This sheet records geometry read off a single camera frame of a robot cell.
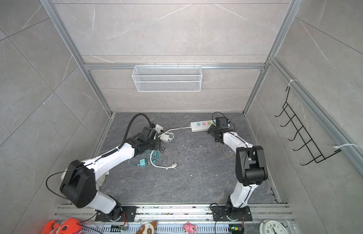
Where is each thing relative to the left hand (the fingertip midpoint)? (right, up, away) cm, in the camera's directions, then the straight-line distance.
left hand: (160, 140), depth 88 cm
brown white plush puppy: (-2, -39, -21) cm, 45 cm away
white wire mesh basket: (+3, +42, +12) cm, 44 cm away
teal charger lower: (-11, -14, +2) cm, 18 cm away
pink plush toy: (+18, -40, -21) cm, 48 cm away
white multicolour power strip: (+28, +9, +20) cm, 36 cm away
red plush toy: (-37, -36, -24) cm, 57 cm away
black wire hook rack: (+70, +1, -26) cm, 75 cm away
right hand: (+36, +4, +10) cm, 38 cm away
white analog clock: (+57, -39, -21) cm, 72 cm away
